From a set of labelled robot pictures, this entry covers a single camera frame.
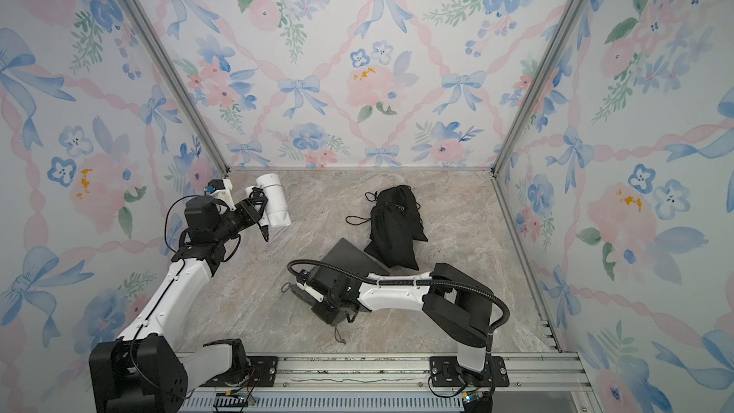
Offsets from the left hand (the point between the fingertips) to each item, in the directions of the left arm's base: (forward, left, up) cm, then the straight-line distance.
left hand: (263, 199), depth 81 cm
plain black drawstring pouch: (+15, -42, -16) cm, 48 cm away
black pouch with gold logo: (-3, -37, -14) cm, 40 cm away
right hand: (-21, -12, -22) cm, 33 cm away
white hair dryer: (-3, -4, -3) cm, 5 cm away
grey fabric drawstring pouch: (-6, -22, -22) cm, 32 cm away
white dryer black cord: (-2, 0, +2) cm, 3 cm away
